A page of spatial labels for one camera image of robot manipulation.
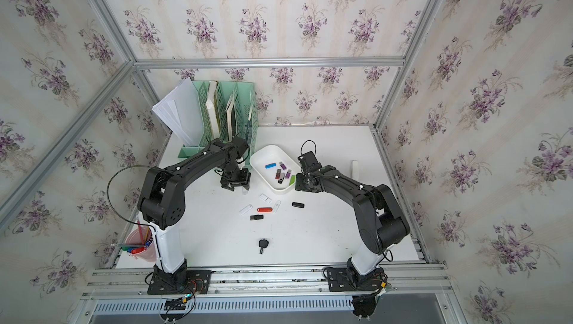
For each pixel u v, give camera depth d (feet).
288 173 3.31
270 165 3.41
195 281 2.39
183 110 3.20
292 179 3.23
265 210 2.97
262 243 2.57
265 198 3.05
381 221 1.53
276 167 3.42
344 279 2.40
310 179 2.22
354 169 3.28
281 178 3.23
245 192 3.12
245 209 2.97
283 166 3.41
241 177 2.68
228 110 3.23
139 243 2.48
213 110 3.12
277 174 3.31
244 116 3.87
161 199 1.66
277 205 2.98
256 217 2.89
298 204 2.97
